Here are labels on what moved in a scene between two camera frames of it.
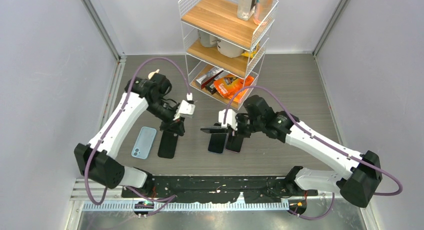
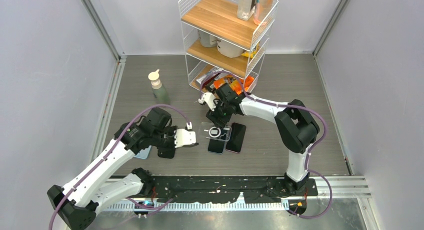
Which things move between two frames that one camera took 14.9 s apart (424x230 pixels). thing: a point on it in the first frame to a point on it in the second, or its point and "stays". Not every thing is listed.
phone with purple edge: [233, 143] stays
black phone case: [168, 145] stays
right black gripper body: [244, 125] to [221, 112]
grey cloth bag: [207, 40] stays
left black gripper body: [167, 125] to [165, 138]
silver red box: [203, 79] stays
